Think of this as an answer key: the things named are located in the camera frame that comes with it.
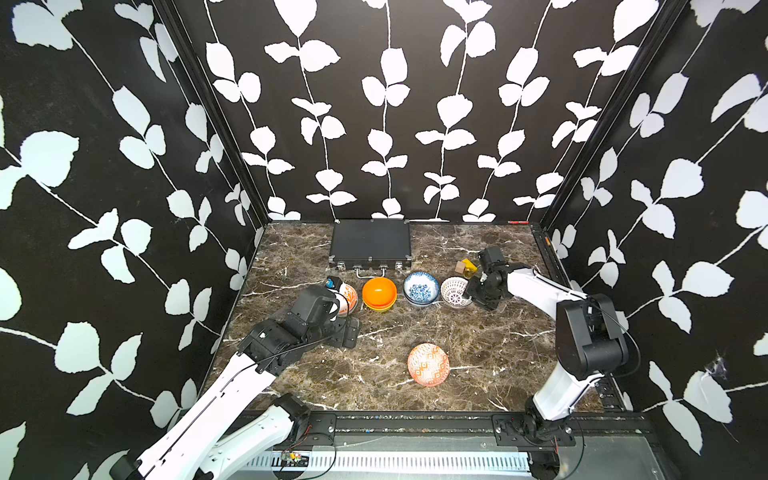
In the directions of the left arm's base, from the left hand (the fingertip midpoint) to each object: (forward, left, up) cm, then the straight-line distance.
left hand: (346, 317), depth 72 cm
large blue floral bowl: (+18, -22, -18) cm, 34 cm away
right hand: (+15, -36, -15) cm, 42 cm away
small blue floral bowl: (+12, -22, -16) cm, 30 cm away
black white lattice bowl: (+17, -33, -18) cm, 41 cm away
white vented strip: (-29, -12, -20) cm, 37 cm away
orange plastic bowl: (+16, -8, -16) cm, 24 cm away
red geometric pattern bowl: (-6, -22, -19) cm, 30 cm away
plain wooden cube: (+27, -37, -18) cm, 50 cm away
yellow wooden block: (+28, -40, -17) cm, 52 cm away
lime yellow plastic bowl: (+11, -8, -17) cm, 22 cm away
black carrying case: (+41, -5, -22) cm, 47 cm away
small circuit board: (-27, +13, -20) cm, 36 cm away
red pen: (+52, -68, -22) cm, 88 cm away
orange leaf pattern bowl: (+6, +1, -1) cm, 6 cm away
